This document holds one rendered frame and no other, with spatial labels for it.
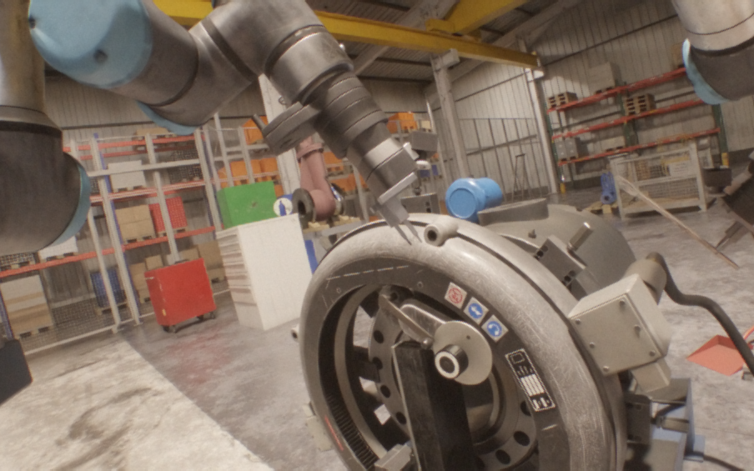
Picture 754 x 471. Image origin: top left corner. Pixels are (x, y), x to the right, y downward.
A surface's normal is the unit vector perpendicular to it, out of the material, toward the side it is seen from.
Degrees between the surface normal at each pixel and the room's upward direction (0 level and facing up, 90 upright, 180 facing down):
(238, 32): 110
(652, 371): 90
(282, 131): 93
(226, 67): 130
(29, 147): 99
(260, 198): 90
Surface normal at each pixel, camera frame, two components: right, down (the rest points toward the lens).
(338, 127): -0.36, 0.33
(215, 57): 0.27, 0.46
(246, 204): 0.67, -0.09
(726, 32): -0.31, 0.89
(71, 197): 1.00, 0.03
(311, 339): -0.63, 0.20
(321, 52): 0.36, -0.21
